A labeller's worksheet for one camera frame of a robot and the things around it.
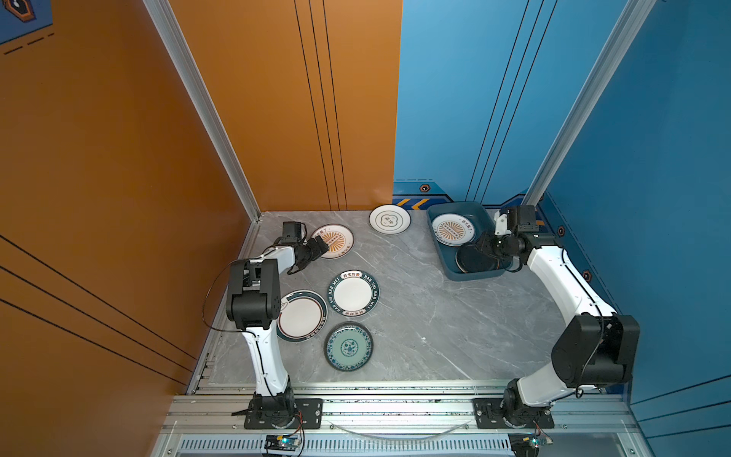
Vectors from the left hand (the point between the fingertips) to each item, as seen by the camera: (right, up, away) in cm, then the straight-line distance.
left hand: (321, 246), depth 106 cm
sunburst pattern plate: (+51, +6, +7) cm, 52 cm away
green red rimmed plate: (-4, -22, -14) cm, 26 cm away
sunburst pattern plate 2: (+6, +3, +7) cm, 9 cm away
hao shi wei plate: (+13, -16, -8) cm, 22 cm away
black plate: (+55, -5, -2) cm, 55 cm away
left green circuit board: (-4, -48, -35) cm, 60 cm away
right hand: (+53, +2, -18) cm, 56 cm away
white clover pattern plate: (+26, +11, +13) cm, 31 cm away
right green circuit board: (+58, -49, -35) cm, 83 cm away
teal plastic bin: (+63, +9, +7) cm, 64 cm away
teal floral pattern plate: (+12, -30, -21) cm, 38 cm away
